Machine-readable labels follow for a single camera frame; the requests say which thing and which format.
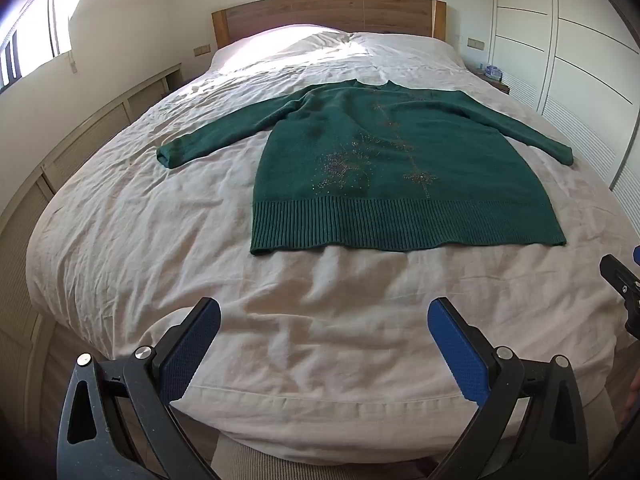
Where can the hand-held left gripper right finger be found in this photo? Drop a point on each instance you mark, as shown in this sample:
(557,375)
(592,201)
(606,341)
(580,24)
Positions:
(457,345)

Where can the wooden headboard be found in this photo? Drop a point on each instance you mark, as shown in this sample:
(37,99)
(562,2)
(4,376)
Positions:
(325,10)

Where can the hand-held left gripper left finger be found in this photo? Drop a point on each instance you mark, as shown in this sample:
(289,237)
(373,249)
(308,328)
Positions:
(192,347)

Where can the wall switch plate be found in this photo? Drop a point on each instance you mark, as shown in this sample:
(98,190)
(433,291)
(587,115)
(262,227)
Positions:
(201,50)
(476,43)

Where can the bed with white sheet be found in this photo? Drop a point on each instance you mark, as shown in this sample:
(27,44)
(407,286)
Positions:
(150,240)

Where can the blue box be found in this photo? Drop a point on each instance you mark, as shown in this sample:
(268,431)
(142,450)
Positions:
(492,71)

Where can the wooden nightstand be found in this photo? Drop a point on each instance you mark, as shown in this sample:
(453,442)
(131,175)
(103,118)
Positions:
(495,84)

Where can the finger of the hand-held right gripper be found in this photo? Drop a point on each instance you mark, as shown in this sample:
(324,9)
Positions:
(620,280)
(637,255)

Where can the green knit sweater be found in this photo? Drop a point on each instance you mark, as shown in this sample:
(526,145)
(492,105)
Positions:
(385,170)

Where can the window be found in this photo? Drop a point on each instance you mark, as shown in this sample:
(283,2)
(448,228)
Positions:
(35,20)

